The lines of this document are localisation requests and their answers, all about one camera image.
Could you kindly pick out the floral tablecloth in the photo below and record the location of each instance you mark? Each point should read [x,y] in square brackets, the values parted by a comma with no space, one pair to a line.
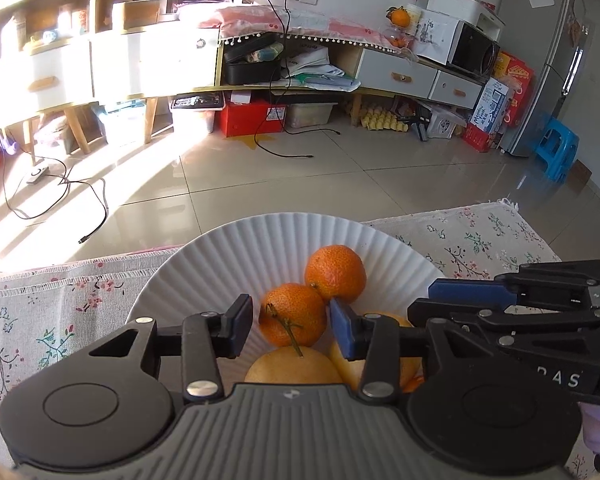
[30,310]

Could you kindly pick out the round yellow pear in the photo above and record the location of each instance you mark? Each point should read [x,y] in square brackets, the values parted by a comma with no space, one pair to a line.
[292,366]

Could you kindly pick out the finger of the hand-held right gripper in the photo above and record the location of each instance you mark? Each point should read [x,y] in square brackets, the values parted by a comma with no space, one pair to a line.
[530,317]
[470,292]

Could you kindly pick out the white ribbed plate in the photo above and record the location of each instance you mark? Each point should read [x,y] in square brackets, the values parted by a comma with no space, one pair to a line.
[220,270]

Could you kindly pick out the yellow and red carton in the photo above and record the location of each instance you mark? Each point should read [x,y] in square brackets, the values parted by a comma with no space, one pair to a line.
[515,80]

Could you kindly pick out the clear box with black lid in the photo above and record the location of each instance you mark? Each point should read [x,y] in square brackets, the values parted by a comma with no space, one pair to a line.
[197,112]

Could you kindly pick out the tall wooden shelf cabinet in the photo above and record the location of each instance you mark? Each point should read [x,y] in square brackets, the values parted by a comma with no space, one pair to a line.
[115,60]

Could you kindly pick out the blue plastic stool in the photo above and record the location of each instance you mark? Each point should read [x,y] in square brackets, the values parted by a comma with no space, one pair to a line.
[557,147]

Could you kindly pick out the low wooden drawer cabinet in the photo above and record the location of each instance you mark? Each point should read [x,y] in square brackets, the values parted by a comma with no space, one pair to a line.
[395,75]

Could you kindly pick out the pink fringed cloth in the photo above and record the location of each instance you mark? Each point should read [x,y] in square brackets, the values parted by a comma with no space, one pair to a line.
[330,27]

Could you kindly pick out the small white printed box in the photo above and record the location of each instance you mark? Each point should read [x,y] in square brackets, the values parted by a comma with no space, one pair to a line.
[445,125]

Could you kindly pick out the blue and white carton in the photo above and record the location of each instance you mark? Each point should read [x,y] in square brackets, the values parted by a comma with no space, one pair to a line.
[490,107]

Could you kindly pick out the small purple toy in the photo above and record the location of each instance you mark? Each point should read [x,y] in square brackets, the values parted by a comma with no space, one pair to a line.
[9,144]

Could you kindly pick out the clear plastic storage bin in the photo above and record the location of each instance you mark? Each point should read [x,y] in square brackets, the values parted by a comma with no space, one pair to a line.
[120,122]

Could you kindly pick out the pale yellow apple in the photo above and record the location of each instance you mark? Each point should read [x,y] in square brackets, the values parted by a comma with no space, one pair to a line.
[345,374]

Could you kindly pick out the black case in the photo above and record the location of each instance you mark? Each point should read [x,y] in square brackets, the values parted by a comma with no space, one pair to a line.
[250,67]

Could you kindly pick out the yellow egg trays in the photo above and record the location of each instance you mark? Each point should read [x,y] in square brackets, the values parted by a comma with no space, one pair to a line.
[380,120]

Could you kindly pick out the cardboard box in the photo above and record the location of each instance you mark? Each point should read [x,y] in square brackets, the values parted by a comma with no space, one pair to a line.
[135,16]

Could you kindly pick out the black microwave oven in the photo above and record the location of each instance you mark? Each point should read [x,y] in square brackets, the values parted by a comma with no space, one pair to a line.
[472,50]

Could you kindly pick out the white floor power strip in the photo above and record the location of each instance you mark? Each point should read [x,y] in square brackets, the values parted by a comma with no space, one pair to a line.
[36,174]

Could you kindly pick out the white foam box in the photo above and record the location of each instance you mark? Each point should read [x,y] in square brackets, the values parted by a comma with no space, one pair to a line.
[460,7]

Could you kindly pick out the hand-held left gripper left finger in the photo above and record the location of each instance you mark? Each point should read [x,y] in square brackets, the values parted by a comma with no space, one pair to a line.
[237,325]

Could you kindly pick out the mandarin orange with stem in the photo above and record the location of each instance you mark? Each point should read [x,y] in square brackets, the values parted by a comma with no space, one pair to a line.
[292,314]

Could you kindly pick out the pile of papers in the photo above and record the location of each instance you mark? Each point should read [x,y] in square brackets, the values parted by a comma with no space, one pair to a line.
[315,67]

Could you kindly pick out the orange fruit ornament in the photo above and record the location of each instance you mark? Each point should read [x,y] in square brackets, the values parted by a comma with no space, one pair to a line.
[399,17]

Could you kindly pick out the grey refrigerator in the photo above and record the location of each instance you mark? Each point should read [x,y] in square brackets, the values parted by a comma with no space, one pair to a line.
[545,60]

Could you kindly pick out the red box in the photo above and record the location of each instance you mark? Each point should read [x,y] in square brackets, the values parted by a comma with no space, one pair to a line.
[247,120]

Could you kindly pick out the clear bag of small oranges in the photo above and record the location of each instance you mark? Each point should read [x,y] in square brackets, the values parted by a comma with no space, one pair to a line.
[399,40]

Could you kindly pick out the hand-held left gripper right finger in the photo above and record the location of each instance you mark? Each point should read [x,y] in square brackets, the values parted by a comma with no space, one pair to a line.
[344,330]

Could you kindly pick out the clear storage box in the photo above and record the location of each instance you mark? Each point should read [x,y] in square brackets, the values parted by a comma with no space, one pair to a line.
[310,116]

